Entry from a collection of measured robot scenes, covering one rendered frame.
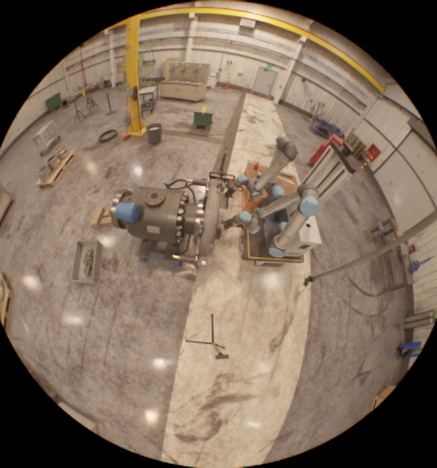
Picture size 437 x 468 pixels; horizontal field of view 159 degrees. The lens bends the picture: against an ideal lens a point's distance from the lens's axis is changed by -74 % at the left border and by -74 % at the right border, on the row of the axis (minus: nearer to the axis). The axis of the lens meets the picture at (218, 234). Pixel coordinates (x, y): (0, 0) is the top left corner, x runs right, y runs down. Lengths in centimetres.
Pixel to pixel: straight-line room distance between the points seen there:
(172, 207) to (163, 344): 165
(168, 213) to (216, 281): 112
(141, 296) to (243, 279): 140
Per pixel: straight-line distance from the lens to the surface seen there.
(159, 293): 212
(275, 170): 147
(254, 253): 202
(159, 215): 148
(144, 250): 200
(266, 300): 233
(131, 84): 439
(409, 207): 916
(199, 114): 448
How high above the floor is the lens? 207
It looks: 62 degrees down
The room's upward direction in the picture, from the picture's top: 22 degrees clockwise
